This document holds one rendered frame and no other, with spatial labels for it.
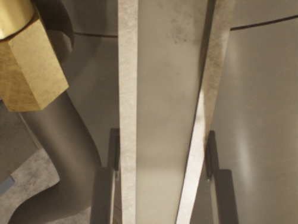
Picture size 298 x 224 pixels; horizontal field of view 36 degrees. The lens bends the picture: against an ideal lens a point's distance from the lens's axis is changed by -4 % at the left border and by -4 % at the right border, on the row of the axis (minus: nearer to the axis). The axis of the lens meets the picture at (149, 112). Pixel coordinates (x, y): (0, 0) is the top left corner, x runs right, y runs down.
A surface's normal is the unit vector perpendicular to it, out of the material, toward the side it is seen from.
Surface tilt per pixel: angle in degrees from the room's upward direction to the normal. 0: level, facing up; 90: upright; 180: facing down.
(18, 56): 0
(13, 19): 4
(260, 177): 52
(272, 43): 46
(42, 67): 0
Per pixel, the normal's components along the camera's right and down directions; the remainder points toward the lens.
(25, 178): 0.73, 0.31
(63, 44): 0.17, 0.53
